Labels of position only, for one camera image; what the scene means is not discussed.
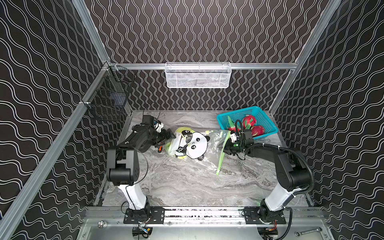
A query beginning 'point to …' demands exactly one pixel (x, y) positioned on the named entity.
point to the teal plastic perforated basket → (262, 119)
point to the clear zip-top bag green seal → (207, 146)
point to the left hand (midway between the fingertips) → (174, 138)
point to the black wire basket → (111, 93)
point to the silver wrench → (298, 234)
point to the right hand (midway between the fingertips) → (218, 148)
